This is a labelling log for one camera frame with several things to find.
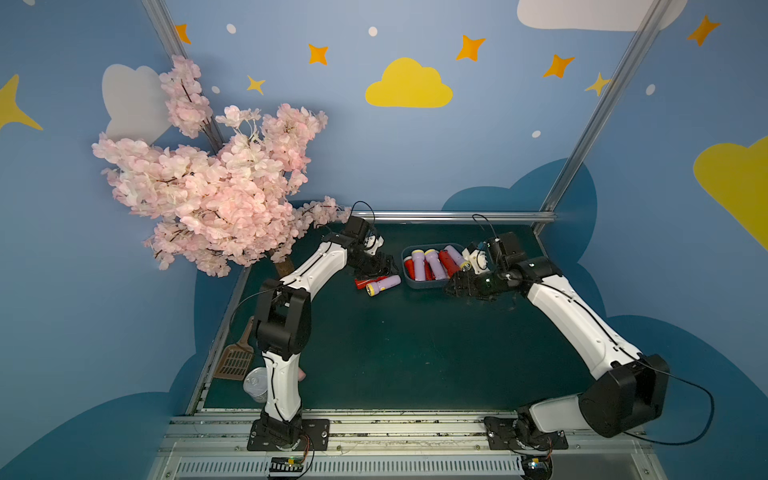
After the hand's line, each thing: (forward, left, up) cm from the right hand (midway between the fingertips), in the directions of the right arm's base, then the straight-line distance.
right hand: (460, 287), depth 81 cm
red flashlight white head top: (+18, +14, -14) cm, 27 cm away
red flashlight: (+10, +30, -16) cm, 36 cm away
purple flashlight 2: (+17, +10, -13) cm, 23 cm away
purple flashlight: (+12, +23, -18) cm, 31 cm away
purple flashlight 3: (+20, +5, -13) cm, 25 cm away
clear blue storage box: (+10, +4, -15) cm, 19 cm away
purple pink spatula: (-21, +44, -18) cm, 51 cm away
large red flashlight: (+16, +7, -15) cm, 23 cm away
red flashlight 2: (+18, 0, -12) cm, 22 cm away
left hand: (+9, +20, -6) cm, 23 cm away
